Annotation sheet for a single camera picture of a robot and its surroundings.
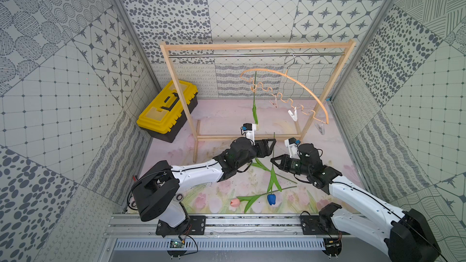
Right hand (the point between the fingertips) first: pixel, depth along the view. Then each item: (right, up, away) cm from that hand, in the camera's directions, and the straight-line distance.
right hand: (272, 161), depth 81 cm
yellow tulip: (-5, -4, +10) cm, 12 cm away
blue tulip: (-2, -13, -8) cm, 15 cm away
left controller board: (-40, -31, -9) cm, 51 cm away
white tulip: (-8, +25, +7) cm, 27 cm away
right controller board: (+23, -32, -9) cm, 40 cm away
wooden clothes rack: (-39, +10, +17) cm, 43 cm away
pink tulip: (-17, -17, -2) cm, 24 cm away
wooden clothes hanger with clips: (+7, +22, -9) cm, 25 cm away
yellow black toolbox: (-52, +19, +8) cm, 56 cm away
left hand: (-1, +12, -5) cm, 13 cm away
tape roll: (-43, -17, +1) cm, 46 cm away
